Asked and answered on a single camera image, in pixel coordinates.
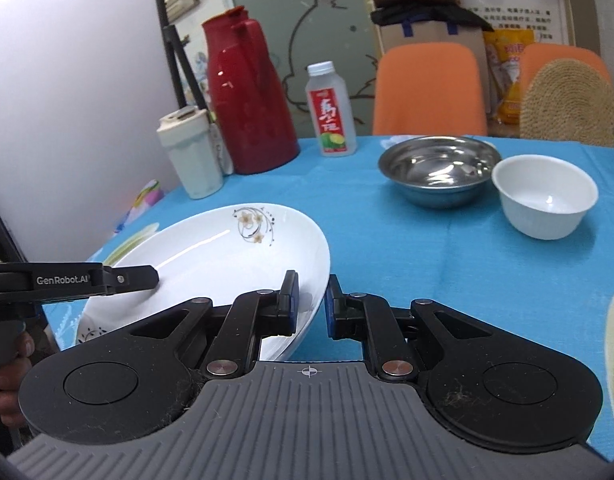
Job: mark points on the white travel mug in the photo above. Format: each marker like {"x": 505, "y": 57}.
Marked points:
{"x": 186, "y": 138}

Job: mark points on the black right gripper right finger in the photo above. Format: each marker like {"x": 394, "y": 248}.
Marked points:
{"x": 485, "y": 385}

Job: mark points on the black cloth on box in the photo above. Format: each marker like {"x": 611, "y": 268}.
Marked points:
{"x": 427, "y": 10}

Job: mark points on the woven straw cushion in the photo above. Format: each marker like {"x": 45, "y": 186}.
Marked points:
{"x": 568, "y": 100}

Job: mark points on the white ceramic bowl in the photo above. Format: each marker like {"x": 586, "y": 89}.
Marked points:
{"x": 544, "y": 197}

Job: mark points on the yellow snack bag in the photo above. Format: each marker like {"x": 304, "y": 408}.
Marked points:
{"x": 504, "y": 48}

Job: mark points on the person's left hand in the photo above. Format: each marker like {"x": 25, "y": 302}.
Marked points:
{"x": 11, "y": 377}

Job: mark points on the red thermos jug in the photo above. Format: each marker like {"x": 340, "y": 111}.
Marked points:
{"x": 247, "y": 94}

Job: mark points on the plastic bottle red label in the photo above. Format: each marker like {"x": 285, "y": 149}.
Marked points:
{"x": 330, "y": 110}

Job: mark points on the orange chair left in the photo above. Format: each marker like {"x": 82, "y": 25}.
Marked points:
{"x": 431, "y": 89}

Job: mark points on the white floral plate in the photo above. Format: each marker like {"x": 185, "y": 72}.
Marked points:
{"x": 220, "y": 254}

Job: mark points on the stainless steel bowl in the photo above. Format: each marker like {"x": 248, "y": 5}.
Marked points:
{"x": 440, "y": 172}

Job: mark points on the orange chair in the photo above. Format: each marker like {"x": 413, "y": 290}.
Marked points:
{"x": 431, "y": 89}
{"x": 535, "y": 56}

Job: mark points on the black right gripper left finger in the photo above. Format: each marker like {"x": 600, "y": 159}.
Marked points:
{"x": 138, "y": 379}

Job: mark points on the orange chair right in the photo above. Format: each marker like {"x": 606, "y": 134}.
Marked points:
{"x": 535, "y": 56}

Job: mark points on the cardboard box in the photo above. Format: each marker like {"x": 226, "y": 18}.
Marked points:
{"x": 431, "y": 31}

